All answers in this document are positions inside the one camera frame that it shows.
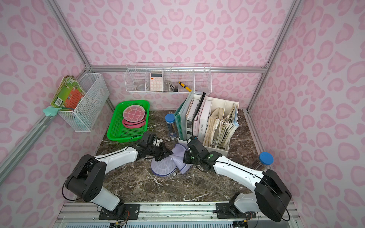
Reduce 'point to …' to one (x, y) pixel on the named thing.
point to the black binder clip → (175, 90)
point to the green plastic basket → (117, 130)
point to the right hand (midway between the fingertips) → (183, 155)
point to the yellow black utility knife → (185, 87)
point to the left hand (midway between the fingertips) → (173, 149)
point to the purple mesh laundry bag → (168, 165)
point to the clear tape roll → (140, 88)
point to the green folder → (180, 116)
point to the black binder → (196, 108)
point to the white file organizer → (227, 105)
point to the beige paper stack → (225, 123)
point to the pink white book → (201, 120)
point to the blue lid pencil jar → (170, 119)
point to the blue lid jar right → (265, 159)
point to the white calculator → (156, 81)
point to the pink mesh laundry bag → (134, 116)
